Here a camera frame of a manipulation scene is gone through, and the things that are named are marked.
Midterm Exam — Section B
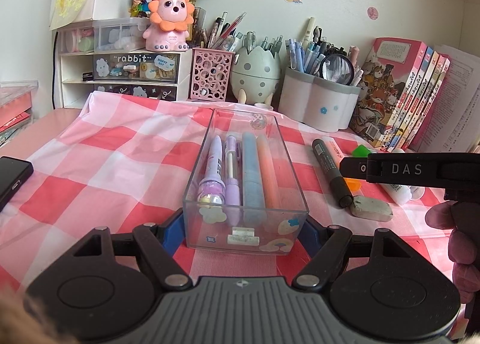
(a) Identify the orange highlighter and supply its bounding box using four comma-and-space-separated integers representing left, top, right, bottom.
344, 178, 362, 193

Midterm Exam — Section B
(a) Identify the open white book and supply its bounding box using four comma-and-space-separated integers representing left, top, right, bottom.
408, 44, 479, 153

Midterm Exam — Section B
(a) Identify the grey white flower pen holder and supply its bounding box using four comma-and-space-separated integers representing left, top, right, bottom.
278, 67, 360, 132

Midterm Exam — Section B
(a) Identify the pink lion toy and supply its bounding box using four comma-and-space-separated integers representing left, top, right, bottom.
142, 0, 194, 53

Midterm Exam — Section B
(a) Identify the clear acrylic organizer box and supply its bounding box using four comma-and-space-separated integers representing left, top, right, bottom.
183, 109, 309, 254

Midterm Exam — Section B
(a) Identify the black phone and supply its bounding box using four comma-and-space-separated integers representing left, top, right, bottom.
0, 156, 34, 211

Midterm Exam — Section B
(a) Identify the peach highlighter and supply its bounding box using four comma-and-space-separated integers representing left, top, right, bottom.
256, 135, 281, 209

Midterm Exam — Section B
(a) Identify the white drawer shelf unit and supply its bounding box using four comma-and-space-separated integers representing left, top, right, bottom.
55, 50, 193, 109

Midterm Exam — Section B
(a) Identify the green highlighter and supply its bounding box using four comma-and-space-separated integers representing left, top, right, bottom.
352, 145, 376, 158

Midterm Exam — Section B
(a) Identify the right hand pink glove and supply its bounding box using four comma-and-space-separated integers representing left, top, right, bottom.
425, 202, 479, 304

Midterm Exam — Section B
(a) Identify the black marker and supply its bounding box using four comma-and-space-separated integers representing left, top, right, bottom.
312, 139, 353, 208

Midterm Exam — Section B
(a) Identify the purple ball-top pen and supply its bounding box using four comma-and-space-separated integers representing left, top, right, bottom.
197, 135, 225, 205

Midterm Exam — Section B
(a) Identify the pink book stack left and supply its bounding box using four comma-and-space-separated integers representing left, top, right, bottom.
0, 80, 38, 145

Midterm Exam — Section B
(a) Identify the purple gel pen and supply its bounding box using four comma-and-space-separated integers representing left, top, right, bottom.
224, 135, 241, 227

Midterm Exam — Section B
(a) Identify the pink comic book set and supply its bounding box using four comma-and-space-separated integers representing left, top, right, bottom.
349, 37, 450, 151

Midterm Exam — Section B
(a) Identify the pink checkered tablecloth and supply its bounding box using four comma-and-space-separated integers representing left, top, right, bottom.
1, 92, 452, 291

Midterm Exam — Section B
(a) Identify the grey eraser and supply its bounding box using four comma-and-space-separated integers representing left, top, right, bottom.
350, 195, 393, 222

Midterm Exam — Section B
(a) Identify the pink perforated pen holder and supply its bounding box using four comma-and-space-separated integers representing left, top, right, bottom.
190, 48, 234, 102

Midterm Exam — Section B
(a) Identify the green egg pen holder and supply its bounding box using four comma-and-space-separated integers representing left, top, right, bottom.
230, 46, 281, 105

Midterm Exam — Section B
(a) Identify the clear plastic drawer box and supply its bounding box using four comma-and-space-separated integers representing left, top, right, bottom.
93, 18, 150, 53

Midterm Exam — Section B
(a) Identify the magnifying glass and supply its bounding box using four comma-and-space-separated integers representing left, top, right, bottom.
320, 53, 355, 85

